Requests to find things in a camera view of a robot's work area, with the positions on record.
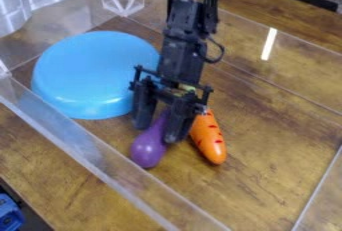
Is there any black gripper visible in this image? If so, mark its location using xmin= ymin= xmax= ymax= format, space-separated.
xmin=130 ymin=38 xmax=213 ymax=143

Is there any purple toy eggplant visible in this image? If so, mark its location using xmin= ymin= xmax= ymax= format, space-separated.
xmin=130 ymin=110 xmax=169 ymax=168

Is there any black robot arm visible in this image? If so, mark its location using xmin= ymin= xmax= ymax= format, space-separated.
xmin=130 ymin=0 xmax=221 ymax=143

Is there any blue upturned tray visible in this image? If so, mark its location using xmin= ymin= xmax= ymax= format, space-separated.
xmin=31 ymin=31 xmax=160 ymax=120

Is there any orange toy carrot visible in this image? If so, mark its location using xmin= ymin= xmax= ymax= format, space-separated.
xmin=190 ymin=109 xmax=228 ymax=165

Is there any blue object at corner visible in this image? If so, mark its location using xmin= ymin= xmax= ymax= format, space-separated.
xmin=0 ymin=193 xmax=25 ymax=231

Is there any clear acrylic enclosure wall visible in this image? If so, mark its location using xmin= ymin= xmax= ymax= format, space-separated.
xmin=0 ymin=0 xmax=342 ymax=231

